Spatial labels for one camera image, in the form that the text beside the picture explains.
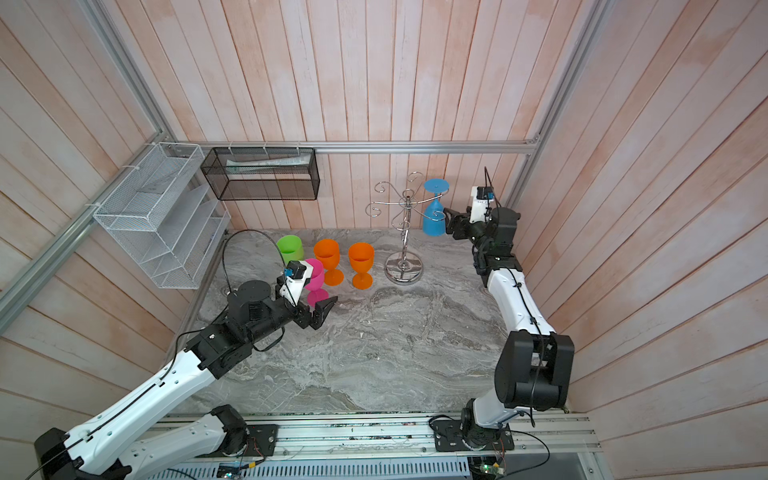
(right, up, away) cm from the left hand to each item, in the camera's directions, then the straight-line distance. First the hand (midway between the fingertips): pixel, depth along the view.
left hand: (322, 294), depth 70 cm
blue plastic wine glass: (+29, +20, +9) cm, 36 cm away
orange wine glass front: (-3, +10, +25) cm, 27 cm away
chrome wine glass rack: (+23, +5, +37) cm, 44 cm away
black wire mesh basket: (-26, +38, +30) cm, 55 cm away
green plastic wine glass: (-16, +12, +30) cm, 37 cm away
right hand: (+35, +23, +11) cm, 44 cm away
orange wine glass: (+8, +9, +23) cm, 26 cm away
